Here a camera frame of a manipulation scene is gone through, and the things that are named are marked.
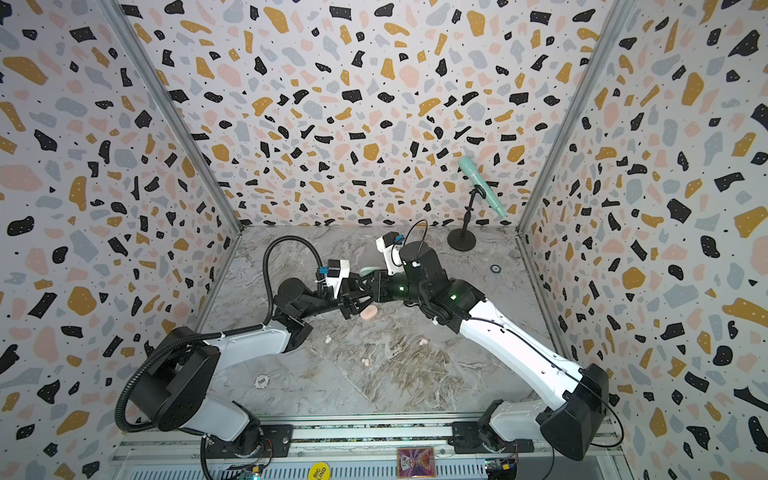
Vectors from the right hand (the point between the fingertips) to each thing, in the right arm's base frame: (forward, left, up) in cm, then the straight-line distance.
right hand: (358, 279), depth 66 cm
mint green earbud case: (+3, -2, -1) cm, 3 cm away
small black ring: (+29, -42, -34) cm, 62 cm away
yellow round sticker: (-33, +9, -31) cm, 46 cm away
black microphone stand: (+45, -34, -35) cm, 66 cm away
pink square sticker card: (-31, -14, -31) cm, 46 cm away
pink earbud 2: (0, -16, -32) cm, 36 cm away
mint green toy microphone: (+46, -31, -2) cm, 56 cm away
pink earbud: (-8, 0, -32) cm, 32 cm away
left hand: (+1, -5, -4) cm, 7 cm away
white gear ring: (-13, +30, -32) cm, 46 cm away
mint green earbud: (-1, +13, -31) cm, 34 cm away
